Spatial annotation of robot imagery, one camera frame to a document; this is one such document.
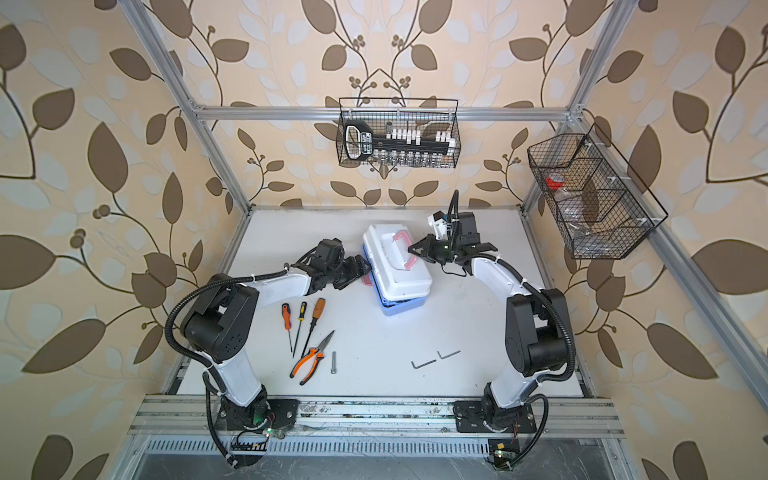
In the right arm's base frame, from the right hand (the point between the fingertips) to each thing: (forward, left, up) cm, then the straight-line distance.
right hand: (410, 251), depth 87 cm
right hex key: (-25, -10, -18) cm, 32 cm away
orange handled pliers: (-24, +27, -17) cm, 40 cm away
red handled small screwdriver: (-12, +38, -17) cm, 44 cm away
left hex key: (-27, -2, -17) cm, 32 cm away
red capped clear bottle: (+10, -40, +17) cm, 44 cm away
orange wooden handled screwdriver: (-11, +29, -16) cm, 35 cm away
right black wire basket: (-1, -47, +18) cm, 50 cm away
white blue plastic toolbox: (-8, +3, -3) cm, 9 cm away
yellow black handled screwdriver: (-12, +34, -17) cm, 40 cm away
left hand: (0, +13, -9) cm, 16 cm away
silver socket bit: (-26, +23, -17) cm, 38 cm away
